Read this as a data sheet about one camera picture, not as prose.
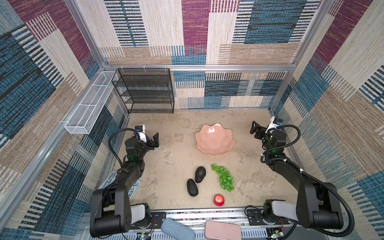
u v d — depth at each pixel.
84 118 0.71
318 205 0.42
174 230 0.69
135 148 0.65
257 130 0.78
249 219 0.74
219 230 0.70
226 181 0.81
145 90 1.09
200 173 0.83
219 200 0.76
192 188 0.79
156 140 0.79
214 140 1.02
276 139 0.64
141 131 0.73
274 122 0.73
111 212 0.41
